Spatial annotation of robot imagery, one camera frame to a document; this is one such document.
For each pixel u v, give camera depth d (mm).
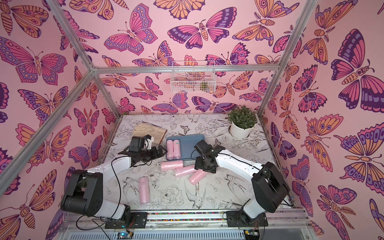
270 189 431
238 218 649
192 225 729
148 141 774
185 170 873
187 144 1006
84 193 443
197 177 854
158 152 815
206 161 623
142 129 1101
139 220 741
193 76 953
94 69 922
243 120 922
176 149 961
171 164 898
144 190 808
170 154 942
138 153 719
